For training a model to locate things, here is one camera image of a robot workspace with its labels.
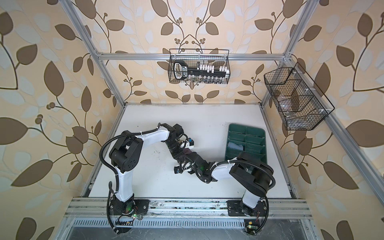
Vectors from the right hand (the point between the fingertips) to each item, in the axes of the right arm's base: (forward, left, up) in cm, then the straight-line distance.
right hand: (188, 156), depth 89 cm
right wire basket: (+11, -58, +31) cm, 67 cm away
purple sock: (+4, +1, 0) cm, 4 cm away
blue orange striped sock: (+5, -28, +2) cm, 28 cm away
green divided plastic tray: (+10, -42, 0) cm, 44 cm away
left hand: (-1, +3, -1) cm, 3 cm away
